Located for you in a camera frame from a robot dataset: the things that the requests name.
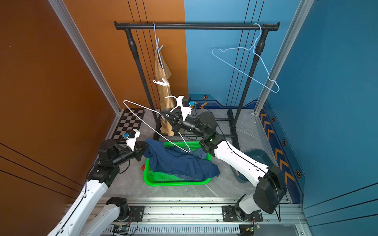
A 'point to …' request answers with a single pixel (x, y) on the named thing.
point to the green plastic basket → (154, 177)
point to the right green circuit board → (252, 228)
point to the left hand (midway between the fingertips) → (150, 140)
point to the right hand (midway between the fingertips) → (164, 112)
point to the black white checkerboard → (131, 119)
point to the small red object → (142, 167)
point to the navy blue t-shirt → (178, 163)
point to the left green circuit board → (120, 229)
